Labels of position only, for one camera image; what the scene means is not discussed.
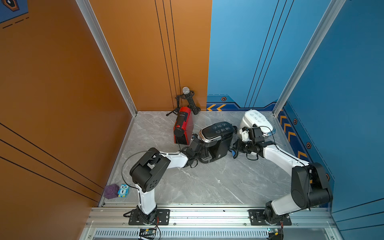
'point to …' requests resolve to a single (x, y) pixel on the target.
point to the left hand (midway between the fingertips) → (205, 149)
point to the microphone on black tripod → (189, 95)
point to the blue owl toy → (123, 191)
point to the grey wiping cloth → (233, 151)
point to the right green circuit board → (274, 231)
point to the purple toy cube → (111, 191)
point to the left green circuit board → (147, 233)
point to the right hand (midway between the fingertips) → (232, 145)
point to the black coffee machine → (216, 137)
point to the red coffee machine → (183, 129)
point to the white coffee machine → (253, 117)
